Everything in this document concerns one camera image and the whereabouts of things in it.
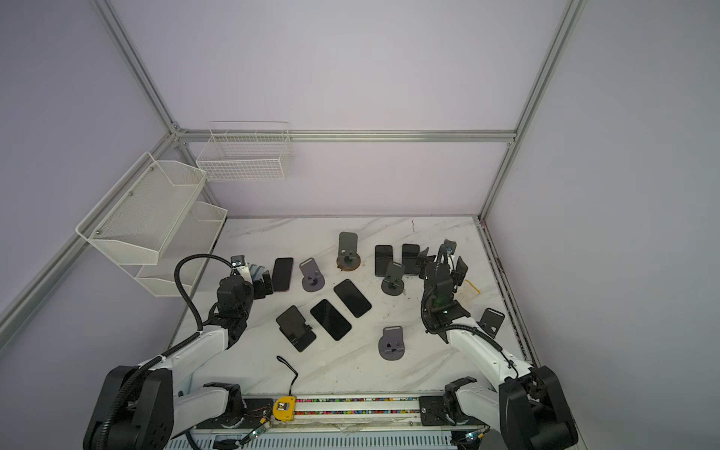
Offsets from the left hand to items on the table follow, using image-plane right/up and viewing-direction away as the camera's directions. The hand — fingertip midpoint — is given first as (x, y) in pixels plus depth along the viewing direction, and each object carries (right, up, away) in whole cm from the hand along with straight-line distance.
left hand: (252, 276), depth 89 cm
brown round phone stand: (+30, +5, +13) cm, 33 cm away
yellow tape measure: (+15, -33, -16) cm, 39 cm away
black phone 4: (+54, +6, +16) cm, 56 cm away
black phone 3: (+44, +5, +19) cm, 48 cm away
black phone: (+25, -15, +2) cm, 29 cm away
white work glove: (+77, -6, +9) cm, 78 cm away
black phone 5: (+32, -8, +7) cm, 34 cm away
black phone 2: (+5, -2, +15) cm, 15 cm away
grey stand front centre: (+44, -19, -9) cm, 49 cm away
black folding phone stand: (+16, -15, -7) cm, 22 cm away
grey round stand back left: (+18, -2, +7) cm, 19 cm away
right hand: (+58, +8, -6) cm, 59 cm away
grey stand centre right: (+46, -3, +7) cm, 47 cm away
